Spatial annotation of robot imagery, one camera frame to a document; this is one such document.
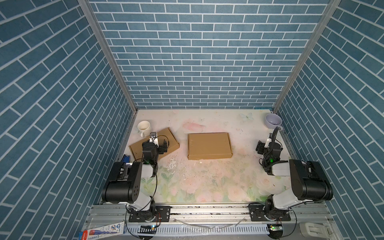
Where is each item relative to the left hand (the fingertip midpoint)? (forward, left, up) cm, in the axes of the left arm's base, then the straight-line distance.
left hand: (156, 139), depth 93 cm
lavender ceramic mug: (+18, -83, -3) cm, 85 cm away
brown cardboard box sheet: (-4, -29, -3) cm, 29 cm away
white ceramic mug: (+10, +10, -1) cm, 14 cm away
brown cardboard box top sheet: (-5, +12, -2) cm, 13 cm away
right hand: (-2, -69, +1) cm, 69 cm away
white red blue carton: (-46, +19, -7) cm, 50 cm away
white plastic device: (-48, -79, -4) cm, 93 cm away
